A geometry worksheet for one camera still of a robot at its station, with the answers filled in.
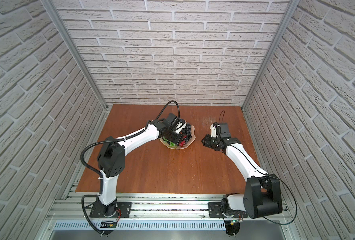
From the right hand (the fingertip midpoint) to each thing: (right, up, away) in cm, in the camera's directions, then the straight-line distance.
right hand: (204, 139), depth 86 cm
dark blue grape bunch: (-11, +4, +8) cm, 14 cm away
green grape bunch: (-20, -1, -9) cm, 22 cm away
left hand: (-13, 0, +3) cm, 13 cm away
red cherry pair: (-13, -3, +4) cm, 14 cm away
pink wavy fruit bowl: (-9, -3, +8) cm, 12 cm away
